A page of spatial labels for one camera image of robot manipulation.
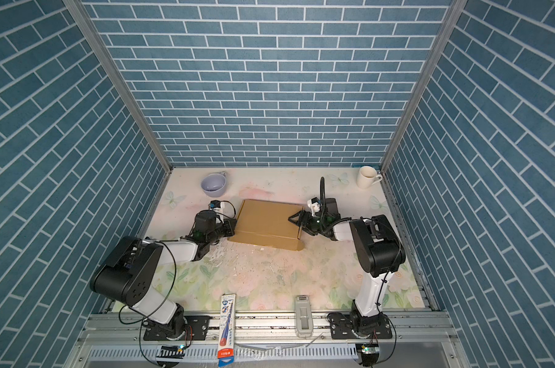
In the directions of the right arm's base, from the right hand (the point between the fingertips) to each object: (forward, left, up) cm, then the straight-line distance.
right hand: (295, 223), depth 95 cm
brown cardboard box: (-2, +12, +1) cm, 12 cm away
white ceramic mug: (+25, -32, +5) cm, 41 cm away
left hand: (-2, +22, +1) cm, 22 cm away
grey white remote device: (-34, -5, -2) cm, 35 cm away
